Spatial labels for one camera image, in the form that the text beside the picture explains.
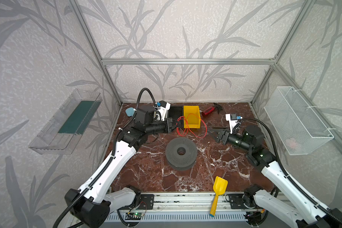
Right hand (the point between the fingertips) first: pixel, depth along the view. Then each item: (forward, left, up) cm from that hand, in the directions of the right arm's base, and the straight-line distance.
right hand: (211, 125), depth 69 cm
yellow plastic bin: (+26, +6, -29) cm, 39 cm away
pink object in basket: (-4, -44, -10) cm, 45 cm away
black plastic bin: (+32, +19, -28) cm, 47 cm away
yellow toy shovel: (-22, -7, -29) cm, 37 cm away
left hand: (0, +14, +4) cm, 15 cm away
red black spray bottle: (+35, -10, -27) cm, 45 cm away
